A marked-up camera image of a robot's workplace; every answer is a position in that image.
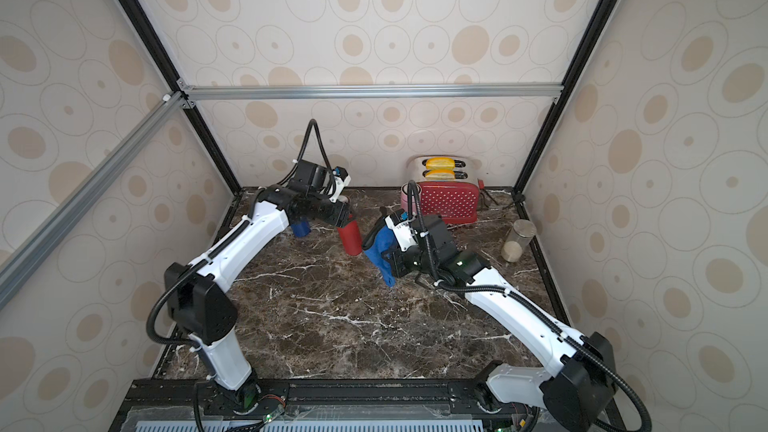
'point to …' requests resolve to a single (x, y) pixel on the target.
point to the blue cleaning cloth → (382, 240)
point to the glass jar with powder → (520, 237)
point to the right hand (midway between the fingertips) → (380, 258)
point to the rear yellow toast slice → (440, 165)
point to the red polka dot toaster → (449, 185)
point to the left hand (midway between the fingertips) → (353, 209)
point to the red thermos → (351, 237)
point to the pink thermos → (404, 197)
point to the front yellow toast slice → (440, 175)
